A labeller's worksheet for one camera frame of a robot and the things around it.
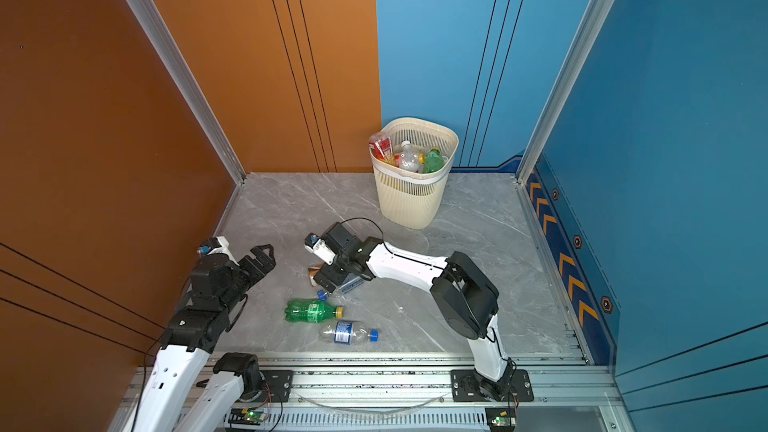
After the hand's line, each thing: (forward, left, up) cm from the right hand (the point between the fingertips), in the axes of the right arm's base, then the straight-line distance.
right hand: (326, 267), depth 86 cm
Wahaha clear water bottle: (+23, -24, +22) cm, 40 cm away
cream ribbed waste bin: (+18, -25, +9) cm, 32 cm away
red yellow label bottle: (+24, -16, +25) cm, 38 cm away
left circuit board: (-34, +16, -9) cm, 39 cm away
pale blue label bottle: (-3, -7, -4) cm, 9 cm away
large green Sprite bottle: (-12, +3, -3) cm, 12 cm away
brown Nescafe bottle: (0, +5, -2) cm, 5 cm away
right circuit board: (-35, -45, -12) cm, 58 cm away
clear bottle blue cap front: (-17, -7, -4) cm, 19 cm away
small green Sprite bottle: (+29, -33, +14) cm, 46 cm away
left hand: (-2, +14, +11) cm, 18 cm away
